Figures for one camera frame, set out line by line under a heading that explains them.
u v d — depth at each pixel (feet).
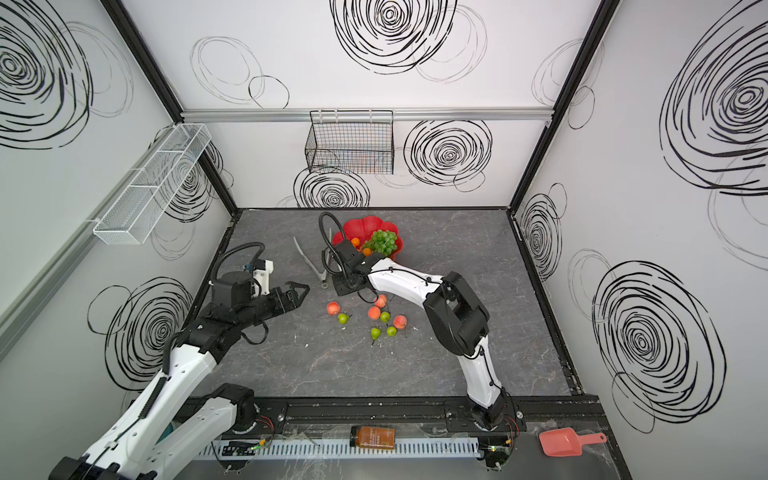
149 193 2.33
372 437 2.23
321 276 3.25
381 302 2.99
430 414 2.47
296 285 2.31
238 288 1.92
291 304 2.23
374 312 2.94
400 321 2.85
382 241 3.42
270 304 2.22
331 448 2.11
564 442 2.30
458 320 1.65
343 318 2.92
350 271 2.31
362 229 3.67
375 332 2.83
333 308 2.97
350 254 2.36
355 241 3.54
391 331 2.84
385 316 2.92
